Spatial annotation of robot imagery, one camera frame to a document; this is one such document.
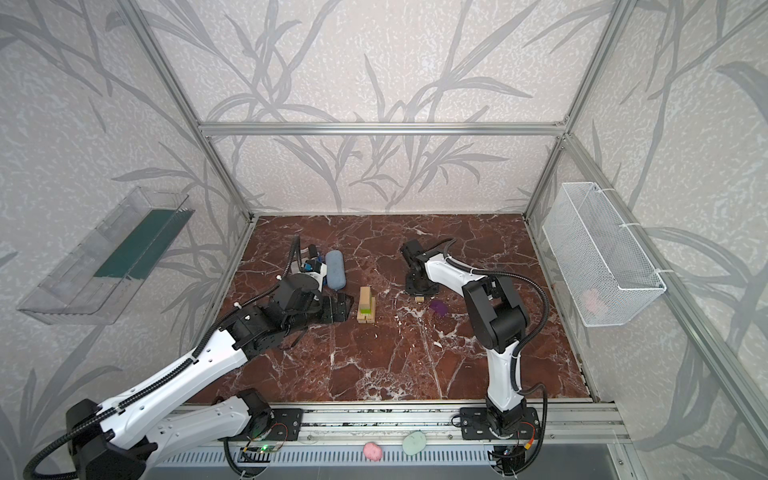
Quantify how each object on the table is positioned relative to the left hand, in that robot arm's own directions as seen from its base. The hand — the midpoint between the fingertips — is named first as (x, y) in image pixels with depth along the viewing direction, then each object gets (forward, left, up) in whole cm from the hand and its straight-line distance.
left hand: (345, 292), depth 76 cm
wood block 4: (+7, -21, -17) cm, 28 cm away
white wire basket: (-5, -57, +16) cm, 59 cm away
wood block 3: (+3, -6, -17) cm, 18 cm away
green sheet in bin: (+3, +42, +16) cm, 45 cm away
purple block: (+5, -27, -19) cm, 33 cm away
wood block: (+4, -4, -10) cm, 12 cm away
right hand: (+14, -20, -18) cm, 30 cm away
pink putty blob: (-32, -8, -16) cm, 37 cm away
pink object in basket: (-3, -62, +2) cm, 62 cm away
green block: (+1, -4, -14) cm, 14 cm away
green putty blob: (-31, -18, -16) cm, 39 cm away
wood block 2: (+1, -3, -17) cm, 18 cm away
